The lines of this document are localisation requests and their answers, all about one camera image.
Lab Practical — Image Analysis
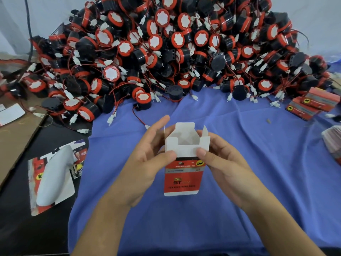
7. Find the blue table cloth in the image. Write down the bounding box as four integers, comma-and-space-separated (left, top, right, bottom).
66, 61, 341, 256

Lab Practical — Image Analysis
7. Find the black hanging cable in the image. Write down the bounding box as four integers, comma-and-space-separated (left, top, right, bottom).
24, 0, 35, 62

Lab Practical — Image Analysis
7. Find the person's left hand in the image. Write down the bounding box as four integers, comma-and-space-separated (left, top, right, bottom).
109, 116, 178, 208

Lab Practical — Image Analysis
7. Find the brown cardboard piece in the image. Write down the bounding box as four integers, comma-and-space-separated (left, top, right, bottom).
0, 93, 46, 187

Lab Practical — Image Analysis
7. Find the pile of black red buzzers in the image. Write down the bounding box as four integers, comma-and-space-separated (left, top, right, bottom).
0, 0, 341, 128

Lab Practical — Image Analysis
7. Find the person's right hand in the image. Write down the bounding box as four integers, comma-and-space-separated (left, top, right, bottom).
195, 130, 267, 211

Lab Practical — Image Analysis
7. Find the stack of box blanks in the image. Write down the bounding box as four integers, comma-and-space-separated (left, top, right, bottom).
321, 125, 341, 164

